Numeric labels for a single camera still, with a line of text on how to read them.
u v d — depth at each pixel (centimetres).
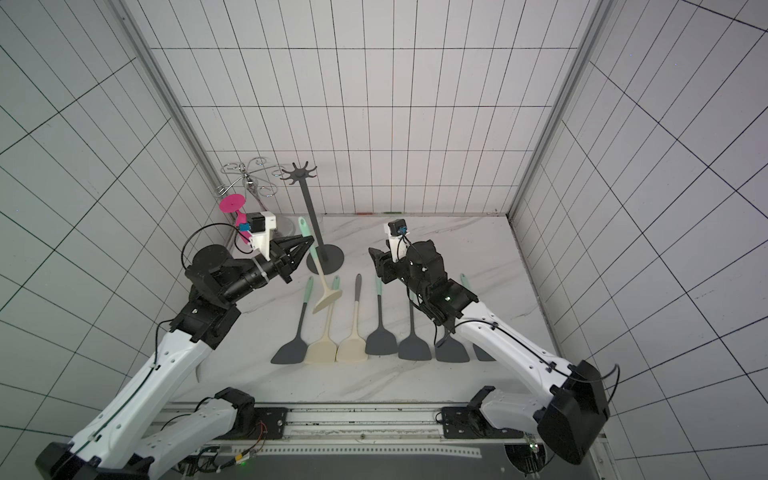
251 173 92
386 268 63
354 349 84
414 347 85
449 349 84
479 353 52
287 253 57
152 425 43
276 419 73
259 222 53
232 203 85
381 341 86
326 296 72
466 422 65
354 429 73
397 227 60
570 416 37
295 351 84
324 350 84
